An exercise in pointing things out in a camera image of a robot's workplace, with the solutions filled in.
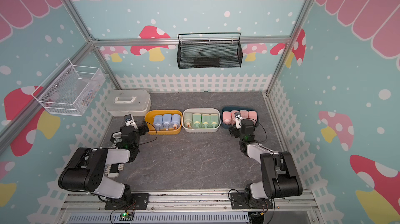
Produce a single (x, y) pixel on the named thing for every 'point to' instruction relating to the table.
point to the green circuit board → (126, 216)
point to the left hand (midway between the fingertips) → (137, 123)
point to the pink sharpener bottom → (233, 118)
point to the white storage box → (210, 110)
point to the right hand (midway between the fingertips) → (240, 122)
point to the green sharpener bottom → (205, 121)
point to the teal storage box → (229, 108)
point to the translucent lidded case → (120, 102)
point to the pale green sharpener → (188, 120)
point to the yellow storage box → (149, 120)
